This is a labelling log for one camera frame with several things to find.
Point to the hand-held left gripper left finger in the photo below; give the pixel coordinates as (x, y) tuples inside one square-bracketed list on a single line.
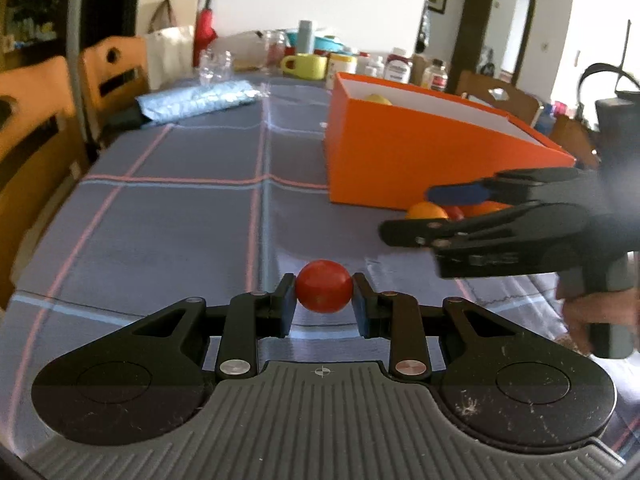
[(285, 305)]

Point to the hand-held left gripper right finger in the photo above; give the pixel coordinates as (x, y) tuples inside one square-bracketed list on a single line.
[(365, 307)]

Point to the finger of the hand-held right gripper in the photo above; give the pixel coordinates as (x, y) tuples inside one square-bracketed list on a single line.
[(475, 227), (460, 194)]

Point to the cluster of round oranges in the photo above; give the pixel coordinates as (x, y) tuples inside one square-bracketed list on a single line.
[(425, 211)]

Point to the red tomato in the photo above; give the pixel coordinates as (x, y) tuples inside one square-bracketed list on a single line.
[(323, 286), (453, 212)]

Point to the orange cardboard box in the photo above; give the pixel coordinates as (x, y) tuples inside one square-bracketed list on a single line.
[(400, 160)]

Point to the person's right hand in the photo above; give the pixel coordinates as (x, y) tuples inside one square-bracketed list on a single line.
[(600, 310)]

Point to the white supplement bottle red cap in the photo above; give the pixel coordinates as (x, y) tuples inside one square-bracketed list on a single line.
[(398, 66)]

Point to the small white pill bottle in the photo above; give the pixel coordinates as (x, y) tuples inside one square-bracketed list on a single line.
[(375, 66)]

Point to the jar with yellow lid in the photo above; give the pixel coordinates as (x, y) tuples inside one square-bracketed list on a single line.
[(341, 70)]

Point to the teal lidded container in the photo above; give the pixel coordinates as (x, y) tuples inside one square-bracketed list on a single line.
[(329, 44)]

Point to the yellow-green mug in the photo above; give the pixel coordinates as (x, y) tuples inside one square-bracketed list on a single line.
[(305, 66)]

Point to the tall light blue bottle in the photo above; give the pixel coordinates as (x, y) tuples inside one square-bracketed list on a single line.
[(306, 37)]

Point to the blue foil package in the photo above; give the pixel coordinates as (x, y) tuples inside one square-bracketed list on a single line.
[(195, 100)]

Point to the glass jar with red contents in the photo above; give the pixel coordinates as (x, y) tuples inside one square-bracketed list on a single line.
[(275, 52)]

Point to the clear glass jars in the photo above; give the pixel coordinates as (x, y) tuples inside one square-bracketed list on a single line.
[(216, 67)]

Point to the red folded umbrella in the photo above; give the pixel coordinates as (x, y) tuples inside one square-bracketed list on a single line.
[(205, 35)]

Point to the white paper bag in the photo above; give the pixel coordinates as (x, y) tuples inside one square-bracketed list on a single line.
[(167, 35)]

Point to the dark cabinet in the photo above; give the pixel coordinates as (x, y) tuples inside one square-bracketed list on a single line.
[(30, 10)]

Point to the dark wooden door frame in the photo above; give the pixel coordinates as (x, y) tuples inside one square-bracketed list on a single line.
[(475, 15)]

